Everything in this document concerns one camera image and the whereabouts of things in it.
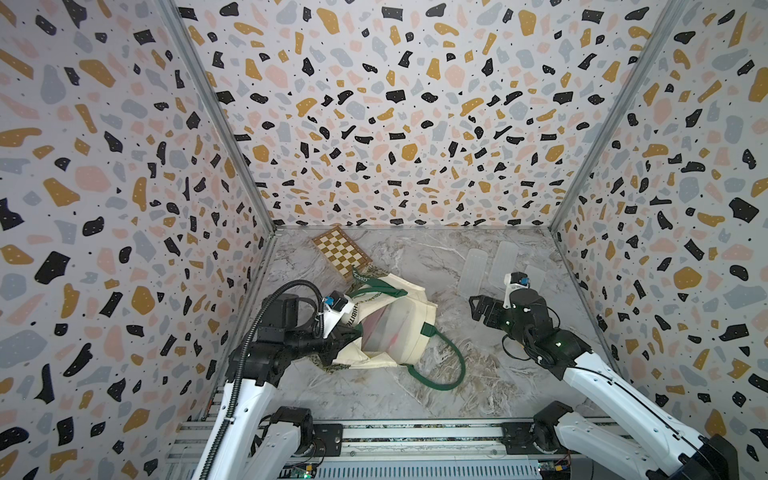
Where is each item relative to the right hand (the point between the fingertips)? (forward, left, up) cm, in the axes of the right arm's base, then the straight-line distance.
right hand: (484, 302), depth 80 cm
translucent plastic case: (+24, -26, -20) cm, 41 cm away
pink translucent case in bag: (-2, +25, -12) cm, 28 cm away
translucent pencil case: (+28, -15, -17) cm, 36 cm away
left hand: (-12, +32, +5) cm, 34 cm away
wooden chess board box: (+29, +46, -13) cm, 55 cm away
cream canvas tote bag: (-10, +12, -19) cm, 24 cm away
